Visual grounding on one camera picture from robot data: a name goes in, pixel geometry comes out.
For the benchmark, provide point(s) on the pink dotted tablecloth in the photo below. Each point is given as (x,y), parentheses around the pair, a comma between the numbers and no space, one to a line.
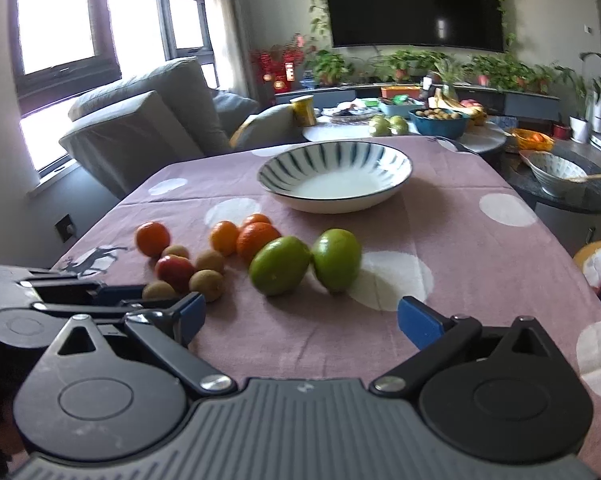
(455,236)

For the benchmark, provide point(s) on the green apples on tray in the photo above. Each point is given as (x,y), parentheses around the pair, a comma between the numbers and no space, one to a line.
(389,126)

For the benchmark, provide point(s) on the red tomato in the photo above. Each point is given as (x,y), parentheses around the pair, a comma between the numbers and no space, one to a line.
(175,271)

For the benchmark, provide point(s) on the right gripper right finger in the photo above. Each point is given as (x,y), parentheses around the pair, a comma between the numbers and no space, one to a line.
(439,341)

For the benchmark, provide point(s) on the red flower decoration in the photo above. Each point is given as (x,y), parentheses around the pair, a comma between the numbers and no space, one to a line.
(277,66)

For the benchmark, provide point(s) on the brown kiwi front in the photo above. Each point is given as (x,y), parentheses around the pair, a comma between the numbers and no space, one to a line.
(208,283)

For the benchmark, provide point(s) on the small tangerine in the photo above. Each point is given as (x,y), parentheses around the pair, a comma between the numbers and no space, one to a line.
(255,218)

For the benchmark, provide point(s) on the brown kiwi back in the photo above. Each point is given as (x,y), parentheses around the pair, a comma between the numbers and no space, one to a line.
(176,250)

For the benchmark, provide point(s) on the grey sofa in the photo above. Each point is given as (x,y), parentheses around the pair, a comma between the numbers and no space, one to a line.
(124,132)

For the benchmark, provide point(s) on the striped white serving bowl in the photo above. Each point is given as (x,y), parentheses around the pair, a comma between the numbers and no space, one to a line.
(336,177)

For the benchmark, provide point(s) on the orange basket of fruit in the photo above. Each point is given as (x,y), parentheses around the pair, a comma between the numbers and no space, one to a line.
(531,140)

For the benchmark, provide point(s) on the banana bunch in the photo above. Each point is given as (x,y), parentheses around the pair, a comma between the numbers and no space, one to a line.
(473,109)

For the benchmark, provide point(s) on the green fruit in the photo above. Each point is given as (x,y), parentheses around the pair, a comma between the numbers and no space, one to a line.
(336,258)
(280,266)

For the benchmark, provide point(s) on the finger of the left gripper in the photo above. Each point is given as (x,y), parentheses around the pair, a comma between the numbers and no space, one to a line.
(134,303)
(121,291)

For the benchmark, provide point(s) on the blue bowl of nuts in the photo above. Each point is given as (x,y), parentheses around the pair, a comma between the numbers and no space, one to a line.
(443,123)

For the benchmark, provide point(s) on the small striped bowl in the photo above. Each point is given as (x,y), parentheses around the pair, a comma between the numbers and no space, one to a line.
(551,171)

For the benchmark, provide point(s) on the large orange tangerine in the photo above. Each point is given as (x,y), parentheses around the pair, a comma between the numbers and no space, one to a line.
(253,238)

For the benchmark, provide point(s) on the brown kiwi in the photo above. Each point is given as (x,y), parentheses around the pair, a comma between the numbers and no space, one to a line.
(211,260)
(176,250)
(158,290)
(208,283)

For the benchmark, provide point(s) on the black wall television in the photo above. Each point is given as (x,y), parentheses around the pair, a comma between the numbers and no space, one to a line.
(463,24)

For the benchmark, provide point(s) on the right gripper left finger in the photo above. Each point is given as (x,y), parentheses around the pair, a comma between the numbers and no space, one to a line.
(167,333)

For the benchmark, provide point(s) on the yellow tin can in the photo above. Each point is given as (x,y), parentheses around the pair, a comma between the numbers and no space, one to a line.
(303,108)

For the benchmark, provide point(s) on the wooden spoon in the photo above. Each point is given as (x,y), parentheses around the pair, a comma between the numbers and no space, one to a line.
(585,178)

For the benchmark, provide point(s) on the wall power socket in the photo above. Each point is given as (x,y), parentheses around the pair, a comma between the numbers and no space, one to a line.
(66,228)

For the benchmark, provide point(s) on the white potted plant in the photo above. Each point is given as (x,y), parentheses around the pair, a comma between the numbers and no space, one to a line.
(585,122)

